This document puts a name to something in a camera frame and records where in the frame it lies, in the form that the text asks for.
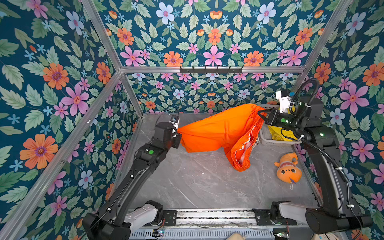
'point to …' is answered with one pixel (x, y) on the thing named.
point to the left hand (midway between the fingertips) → (177, 128)
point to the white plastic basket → (265, 135)
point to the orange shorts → (236, 129)
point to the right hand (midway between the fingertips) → (259, 110)
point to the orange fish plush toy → (288, 171)
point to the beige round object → (236, 236)
